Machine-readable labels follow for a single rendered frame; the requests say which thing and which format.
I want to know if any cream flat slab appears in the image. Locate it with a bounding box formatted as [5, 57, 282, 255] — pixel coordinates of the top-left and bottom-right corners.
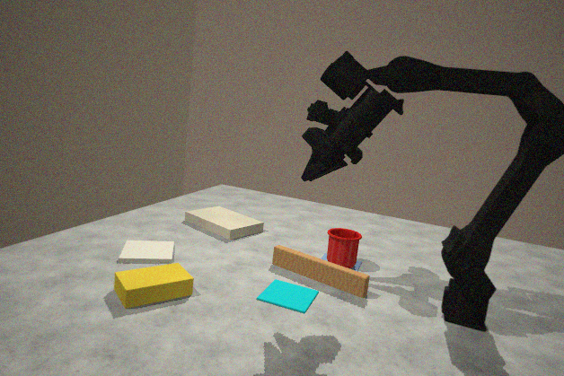
[119, 240, 174, 263]

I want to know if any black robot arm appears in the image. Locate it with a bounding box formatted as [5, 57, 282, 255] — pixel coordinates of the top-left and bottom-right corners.
[321, 51, 564, 331]

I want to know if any yellow rectangular block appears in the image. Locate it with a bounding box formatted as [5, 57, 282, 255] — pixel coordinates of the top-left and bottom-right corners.
[114, 263, 194, 308]

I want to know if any red cup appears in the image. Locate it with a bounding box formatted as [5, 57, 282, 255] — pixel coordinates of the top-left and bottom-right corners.
[327, 228, 362, 268]

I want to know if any beige flat rectangular block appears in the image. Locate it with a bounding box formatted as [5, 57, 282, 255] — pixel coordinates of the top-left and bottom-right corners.
[185, 206, 264, 240]

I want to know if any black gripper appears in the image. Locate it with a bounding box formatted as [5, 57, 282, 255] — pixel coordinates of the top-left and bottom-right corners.
[301, 107, 375, 181]

